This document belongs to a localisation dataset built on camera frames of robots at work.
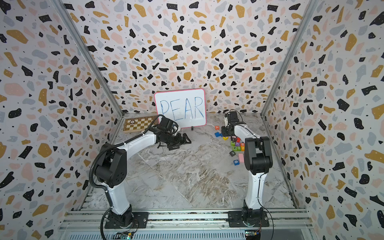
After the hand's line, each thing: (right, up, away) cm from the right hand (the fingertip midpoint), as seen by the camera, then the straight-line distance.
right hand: (227, 131), depth 104 cm
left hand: (-26, -7, -13) cm, 30 cm away
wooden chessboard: (-64, +5, +7) cm, 65 cm away
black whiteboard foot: (-25, +2, +6) cm, 26 cm away
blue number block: (+4, -20, -9) cm, 22 cm away
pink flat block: (+8, -17, -6) cm, 20 cm away
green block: (+5, -12, -4) cm, 13 cm away
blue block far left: (-6, -3, +6) cm, 9 cm away
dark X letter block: (+3, -15, -5) cm, 16 cm away
